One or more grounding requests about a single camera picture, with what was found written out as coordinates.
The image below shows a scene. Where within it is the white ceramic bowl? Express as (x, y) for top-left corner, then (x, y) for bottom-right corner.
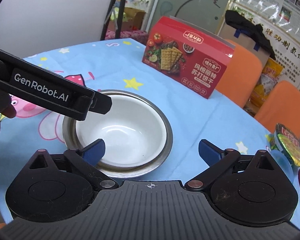
(76, 92), (167, 168)

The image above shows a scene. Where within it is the stainless steel bowl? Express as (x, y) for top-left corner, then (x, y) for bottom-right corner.
(62, 90), (173, 178)

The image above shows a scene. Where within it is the blue cartoon pig tablecloth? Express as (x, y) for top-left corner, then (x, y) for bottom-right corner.
(0, 38), (269, 222)

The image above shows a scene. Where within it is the instant noodle cup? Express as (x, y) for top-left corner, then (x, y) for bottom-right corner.
(270, 123), (300, 167)

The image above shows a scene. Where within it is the left orange chair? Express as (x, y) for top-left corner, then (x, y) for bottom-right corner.
(216, 40), (263, 108)

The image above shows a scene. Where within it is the orange chair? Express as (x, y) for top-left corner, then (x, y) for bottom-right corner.
(216, 40), (263, 108)
(255, 81), (300, 139)

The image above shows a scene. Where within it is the right orange chair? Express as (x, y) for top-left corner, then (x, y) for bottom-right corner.
(255, 81), (300, 139)

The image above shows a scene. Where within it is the cardboard box with toys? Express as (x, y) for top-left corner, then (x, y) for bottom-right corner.
(108, 7), (146, 31)

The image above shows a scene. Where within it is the red cracker box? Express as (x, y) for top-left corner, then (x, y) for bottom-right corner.
(142, 16), (235, 99)

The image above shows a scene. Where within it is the yellow snack bag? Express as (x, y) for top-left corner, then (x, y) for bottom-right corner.
(243, 58), (285, 116)

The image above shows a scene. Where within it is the black metal rack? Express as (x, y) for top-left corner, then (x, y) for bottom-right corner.
(100, 0), (126, 41)

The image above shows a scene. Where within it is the brown paper bag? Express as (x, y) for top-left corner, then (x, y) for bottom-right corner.
(218, 23), (270, 67)

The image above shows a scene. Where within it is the white instruction poster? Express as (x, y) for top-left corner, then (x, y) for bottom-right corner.
(229, 2), (300, 90)

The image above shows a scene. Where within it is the black cloth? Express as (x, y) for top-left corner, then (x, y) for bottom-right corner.
(225, 10), (275, 59)

